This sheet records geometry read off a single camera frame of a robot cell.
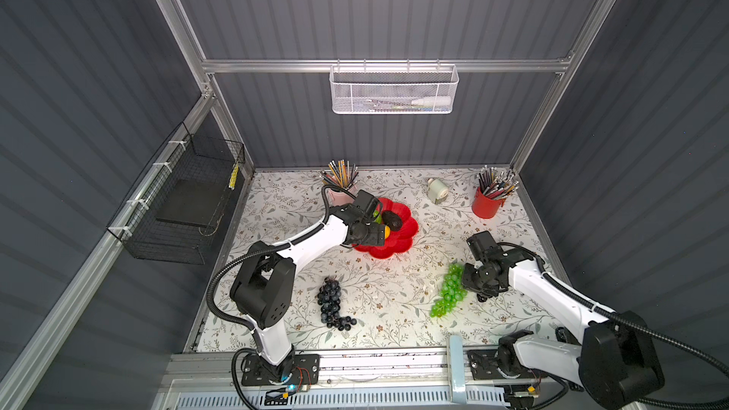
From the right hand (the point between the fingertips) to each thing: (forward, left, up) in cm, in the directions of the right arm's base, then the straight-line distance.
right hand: (470, 286), depth 85 cm
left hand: (+14, +30, +6) cm, 34 cm away
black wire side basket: (+8, +78, +30) cm, 84 cm away
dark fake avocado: (+23, +23, +2) cm, 33 cm away
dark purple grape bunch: (-5, +42, +2) cm, 42 cm away
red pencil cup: (+29, -11, +2) cm, 31 cm away
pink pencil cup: (+31, +42, +5) cm, 53 cm away
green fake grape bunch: (-2, +6, +1) cm, 6 cm away
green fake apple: (+25, +27, 0) cm, 37 cm away
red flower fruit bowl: (+16, +21, -1) cm, 27 cm away
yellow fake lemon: (+20, +24, 0) cm, 31 cm away
